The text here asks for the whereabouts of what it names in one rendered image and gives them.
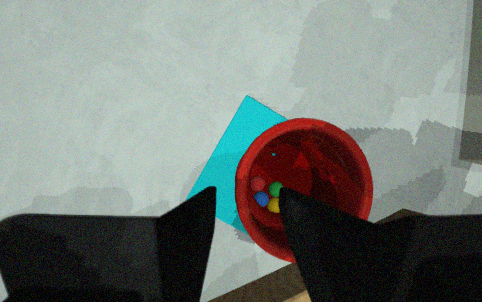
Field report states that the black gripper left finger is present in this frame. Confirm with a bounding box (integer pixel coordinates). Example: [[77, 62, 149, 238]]
[[0, 186, 216, 302]]

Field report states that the yellow marble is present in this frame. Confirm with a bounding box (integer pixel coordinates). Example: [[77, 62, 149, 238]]
[[267, 198, 280, 213]]

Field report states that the blue marble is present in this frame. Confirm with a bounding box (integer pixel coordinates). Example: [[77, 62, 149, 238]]
[[254, 191, 269, 207]]

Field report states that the red cup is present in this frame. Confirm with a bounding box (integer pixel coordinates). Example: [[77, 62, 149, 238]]
[[235, 118, 373, 263]]

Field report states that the tan flat bar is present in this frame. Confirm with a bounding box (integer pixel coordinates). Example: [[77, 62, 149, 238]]
[[207, 208, 428, 302]]

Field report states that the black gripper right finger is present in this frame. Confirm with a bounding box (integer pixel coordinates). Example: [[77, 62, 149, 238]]
[[278, 187, 482, 302]]

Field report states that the red marble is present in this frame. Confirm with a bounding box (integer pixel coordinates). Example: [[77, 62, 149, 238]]
[[250, 176, 265, 192]]

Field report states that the green marble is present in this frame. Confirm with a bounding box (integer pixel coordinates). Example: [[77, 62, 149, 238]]
[[268, 181, 283, 197]]

